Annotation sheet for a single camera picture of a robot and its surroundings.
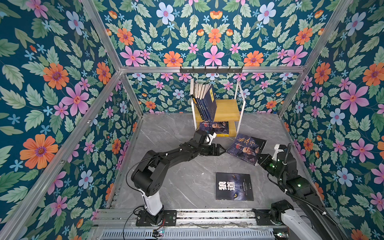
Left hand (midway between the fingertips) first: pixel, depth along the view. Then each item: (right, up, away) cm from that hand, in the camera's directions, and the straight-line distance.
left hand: (224, 148), depth 83 cm
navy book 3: (-8, +25, -4) cm, 26 cm away
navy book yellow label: (-16, +27, -7) cm, 32 cm away
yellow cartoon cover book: (+1, +7, +18) cm, 19 cm away
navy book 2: (-11, +26, -6) cm, 28 cm away
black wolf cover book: (+3, -21, -1) cm, 21 cm away
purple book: (+13, 0, -1) cm, 13 cm away
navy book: (-14, +23, -3) cm, 27 cm away
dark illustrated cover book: (-1, +12, +18) cm, 22 cm away
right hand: (+15, -1, -8) cm, 17 cm away
